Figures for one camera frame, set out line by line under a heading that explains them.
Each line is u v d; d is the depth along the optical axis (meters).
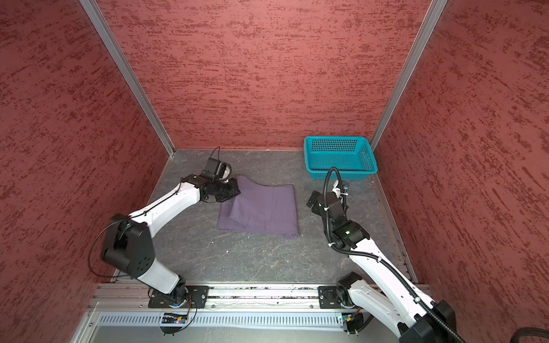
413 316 0.39
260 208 0.93
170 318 0.73
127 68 0.86
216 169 0.70
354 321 0.71
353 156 1.18
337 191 0.66
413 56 0.82
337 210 0.56
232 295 0.76
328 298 0.74
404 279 0.44
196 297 0.74
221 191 0.74
